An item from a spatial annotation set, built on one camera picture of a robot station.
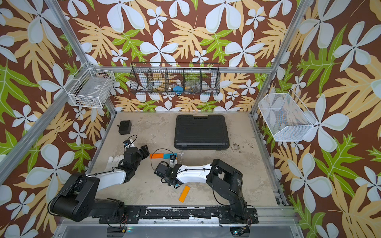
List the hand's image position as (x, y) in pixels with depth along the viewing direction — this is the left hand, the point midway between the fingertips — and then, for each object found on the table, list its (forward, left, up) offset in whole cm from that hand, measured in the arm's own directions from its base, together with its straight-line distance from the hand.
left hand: (144, 145), depth 92 cm
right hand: (-16, -17, -8) cm, 25 cm away
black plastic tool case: (+10, -37, +1) cm, 38 cm away
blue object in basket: (+29, -22, +21) cm, 42 cm away
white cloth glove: (-8, +20, -7) cm, 22 cm away
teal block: (-5, -15, -4) cm, 17 cm away
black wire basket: (+38, -19, +24) cm, 49 cm away
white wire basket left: (+24, +30, +26) cm, 46 cm away
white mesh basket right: (+7, -83, +19) cm, 86 cm away
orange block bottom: (-27, -26, -7) cm, 38 cm away
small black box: (+17, +18, -3) cm, 25 cm away
